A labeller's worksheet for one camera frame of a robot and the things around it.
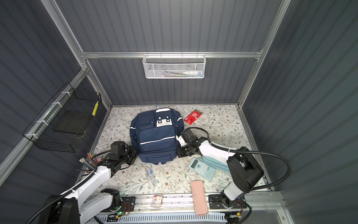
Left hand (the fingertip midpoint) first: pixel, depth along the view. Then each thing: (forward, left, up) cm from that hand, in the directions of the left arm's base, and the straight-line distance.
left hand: (140, 149), depth 87 cm
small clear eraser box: (-28, -11, -5) cm, 31 cm away
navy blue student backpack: (+11, -8, +1) cm, 13 cm away
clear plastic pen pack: (-17, -8, -7) cm, 20 cm away
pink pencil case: (-28, -34, -5) cm, 44 cm away
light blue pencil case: (-11, -46, -3) cm, 48 cm away
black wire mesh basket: (+5, +37, +21) cm, 43 cm away
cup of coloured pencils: (-9, +25, +3) cm, 27 cm away
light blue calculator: (-13, -38, -5) cm, 41 cm away
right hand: (-4, -24, -2) cm, 25 cm away
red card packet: (+30, -37, -6) cm, 48 cm away
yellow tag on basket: (+19, +25, +18) cm, 36 cm away
